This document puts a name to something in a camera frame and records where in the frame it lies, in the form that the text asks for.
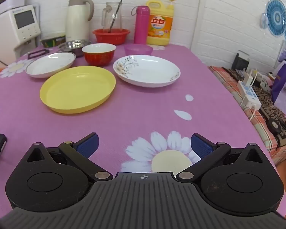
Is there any pink thermos bottle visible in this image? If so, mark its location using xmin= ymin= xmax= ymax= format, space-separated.
xmin=131 ymin=5 xmax=150 ymax=45

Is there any white plate with patterned rim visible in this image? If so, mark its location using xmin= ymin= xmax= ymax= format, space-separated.
xmin=25 ymin=52 xmax=76 ymax=79

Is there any leopard print cloth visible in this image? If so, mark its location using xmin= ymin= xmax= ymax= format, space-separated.
xmin=223 ymin=68 xmax=286 ymax=148

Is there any purple plastic bowl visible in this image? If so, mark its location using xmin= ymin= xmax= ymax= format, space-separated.
xmin=124 ymin=44 xmax=153 ymax=57

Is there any red bowl with white inside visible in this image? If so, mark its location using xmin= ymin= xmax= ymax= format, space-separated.
xmin=82 ymin=43 xmax=116 ymax=67

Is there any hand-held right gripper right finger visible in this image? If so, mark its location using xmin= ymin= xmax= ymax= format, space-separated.
xmin=176 ymin=133 xmax=265 ymax=182

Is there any white power strip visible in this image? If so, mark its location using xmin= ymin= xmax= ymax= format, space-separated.
xmin=237 ymin=81 xmax=262 ymax=110

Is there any yellow plastic plate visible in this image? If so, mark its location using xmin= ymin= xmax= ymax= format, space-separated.
xmin=40 ymin=66 xmax=116 ymax=114

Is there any dark stirring stick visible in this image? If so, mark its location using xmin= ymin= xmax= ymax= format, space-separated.
xmin=109 ymin=0 xmax=123 ymax=33

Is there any pink floral tablecloth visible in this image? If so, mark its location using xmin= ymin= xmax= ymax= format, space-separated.
xmin=0 ymin=43 xmax=286 ymax=220

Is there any black box device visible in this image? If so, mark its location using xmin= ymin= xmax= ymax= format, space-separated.
xmin=232 ymin=52 xmax=250 ymax=71

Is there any white floral plate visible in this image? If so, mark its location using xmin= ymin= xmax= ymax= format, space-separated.
xmin=113 ymin=55 xmax=181 ymax=88

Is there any large blue wall decoration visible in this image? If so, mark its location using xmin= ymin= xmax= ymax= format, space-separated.
xmin=264 ymin=0 xmax=286 ymax=37

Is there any yellow detergent bottle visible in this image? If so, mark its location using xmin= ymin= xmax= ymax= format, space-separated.
xmin=146 ymin=0 xmax=177 ymax=47

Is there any stainless steel bowl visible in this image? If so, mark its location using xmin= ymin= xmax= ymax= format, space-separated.
xmin=58 ymin=40 xmax=91 ymax=58

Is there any purple wall card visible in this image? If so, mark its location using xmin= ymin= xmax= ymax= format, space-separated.
xmin=278 ymin=40 xmax=286 ymax=65

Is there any red plastic basket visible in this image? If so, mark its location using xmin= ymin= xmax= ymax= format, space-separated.
xmin=93 ymin=28 xmax=131 ymax=46

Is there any white appliance with screen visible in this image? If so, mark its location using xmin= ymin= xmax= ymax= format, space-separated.
xmin=0 ymin=5 xmax=42 ymax=66

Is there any white patterned pouch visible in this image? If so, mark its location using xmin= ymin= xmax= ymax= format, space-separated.
xmin=260 ymin=75 xmax=274 ymax=93

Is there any black frame holder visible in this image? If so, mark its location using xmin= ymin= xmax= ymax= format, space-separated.
xmin=28 ymin=49 xmax=50 ymax=59

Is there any white charger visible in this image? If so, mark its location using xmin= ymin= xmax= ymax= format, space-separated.
xmin=243 ymin=69 xmax=258 ymax=83

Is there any orange plaid blanket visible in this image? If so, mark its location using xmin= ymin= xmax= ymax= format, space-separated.
xmin=208 ymin=65 xmax=286 ymax=165

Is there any glass pitcher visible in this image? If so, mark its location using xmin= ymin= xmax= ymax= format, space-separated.
xmin=101 ymin=2 xmax=123 ymax=30

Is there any white power strip cable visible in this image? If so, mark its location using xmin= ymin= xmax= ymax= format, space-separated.
xmin=249 ymin=107 xmax=260 ymax=125

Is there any purple gift bag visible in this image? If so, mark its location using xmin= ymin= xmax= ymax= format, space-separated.
xmin=271 ymin=61 xmax=286 ymax=115

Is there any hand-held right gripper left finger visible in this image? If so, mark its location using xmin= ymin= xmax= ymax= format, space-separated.
xmin=26 ymin=132 xmax=114 ymax=182

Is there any black tape roll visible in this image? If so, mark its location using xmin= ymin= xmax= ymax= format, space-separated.
xmin=267 ymin=118 xmax=282 ymax=134

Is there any cream thermal carafe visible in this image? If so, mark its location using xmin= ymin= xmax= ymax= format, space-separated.
xmin=65 ymin=0 xmax=94 ymax=43

